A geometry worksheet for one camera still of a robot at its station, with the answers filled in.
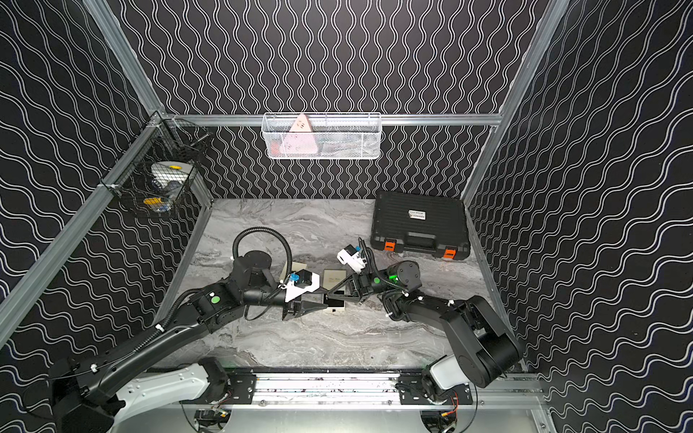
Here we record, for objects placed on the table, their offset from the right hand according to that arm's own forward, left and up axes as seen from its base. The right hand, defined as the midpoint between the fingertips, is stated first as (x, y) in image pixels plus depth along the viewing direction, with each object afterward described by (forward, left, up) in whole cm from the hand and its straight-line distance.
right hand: (332, 298), depth 65 cm
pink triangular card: (+51, +14, +10) cm, 54 cm away
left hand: (+1, +2, +1) cm, 2 cm away
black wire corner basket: (+35, +53, +12) cm, 65 cm away
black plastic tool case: (+37, -30, -16) cm, 51 cm away
